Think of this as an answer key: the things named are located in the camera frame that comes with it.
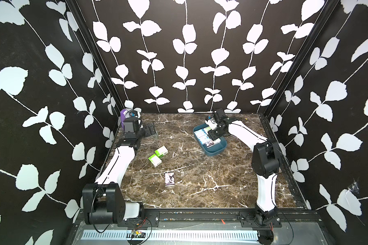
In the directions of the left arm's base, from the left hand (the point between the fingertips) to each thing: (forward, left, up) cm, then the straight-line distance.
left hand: (146, 123), depth 85 cm
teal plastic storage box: (-9, -39, -17) cm, 43 cm away
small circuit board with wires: (-50, +3, -22) cm, 55 cm away
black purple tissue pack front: (-25, -12, -20) cm, 34 cm away
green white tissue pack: (+6, -36, -15) cm, 40 cm away
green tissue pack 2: (-13, -2, -21) cm, 25 cm away
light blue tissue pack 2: (0, -34, -18) cm, 39 cm away
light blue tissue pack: (+4, -32, -17) cm, 36 cm away
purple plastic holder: (+13, +19, -8) cm, 24 cm away
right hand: (+2, -39, -13) cm, 41 cm away
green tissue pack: (-7, -6, -20) cm, 22 cm away
